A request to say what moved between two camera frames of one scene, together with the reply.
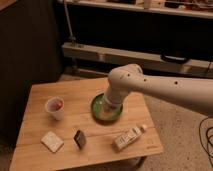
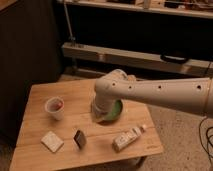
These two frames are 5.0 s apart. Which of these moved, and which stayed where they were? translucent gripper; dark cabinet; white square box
Moved: translucent gripper
Stayed: dark cabinet; white square box
